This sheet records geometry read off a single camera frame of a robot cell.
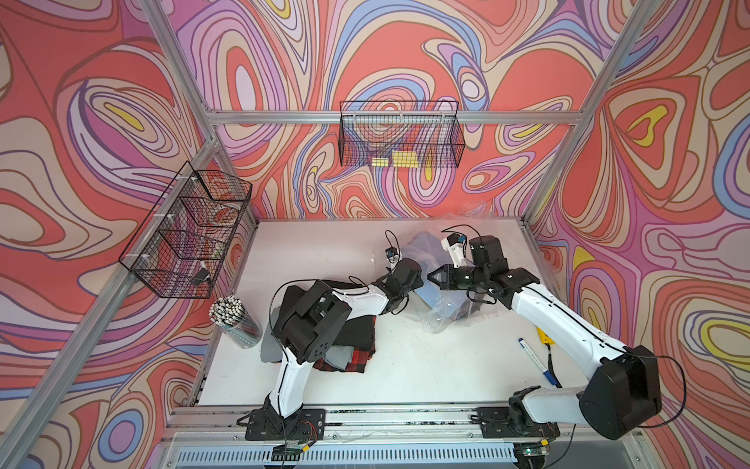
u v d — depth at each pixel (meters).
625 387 0.40
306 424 0.73
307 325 0.53
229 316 0.73
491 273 0.61
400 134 0.97
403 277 0.75
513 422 0.68
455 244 0.73
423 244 0.97
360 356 0.82
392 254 0.86
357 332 0.82
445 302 0.73
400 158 0.91
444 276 0.70
